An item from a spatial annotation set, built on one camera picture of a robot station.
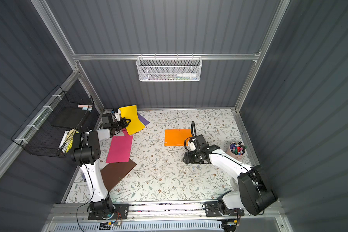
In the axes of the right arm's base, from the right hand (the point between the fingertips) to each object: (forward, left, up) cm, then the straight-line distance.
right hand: (188, 159), depth 86 cm
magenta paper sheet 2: (+10, +46, -6) cm, 48 cm away
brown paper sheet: (-6, +46, -6) cm, 47 cm away
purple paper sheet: (+35, +34, -6) cm, 49 cm away
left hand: (+30, +42, +2) cm, 52 cm away
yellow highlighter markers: (-4, +57, +23) cm, 62 cm away
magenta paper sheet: (+22, +45, -3) cm, 50 cm away
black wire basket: (+4, +71, +23) cm, 75 cm away
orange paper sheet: (+23, +8, -10) cm, 26 cm away
